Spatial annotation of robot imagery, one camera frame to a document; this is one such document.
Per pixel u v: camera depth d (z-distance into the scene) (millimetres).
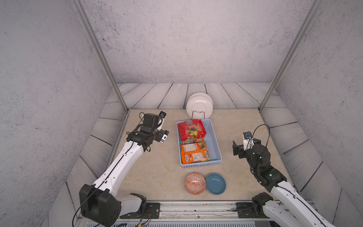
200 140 963
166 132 740
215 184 808
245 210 726
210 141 996
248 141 632
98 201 378
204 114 1044
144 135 547
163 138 737
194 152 857
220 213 728
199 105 1018
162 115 691
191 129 939
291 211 471
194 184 814
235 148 708
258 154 566
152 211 728
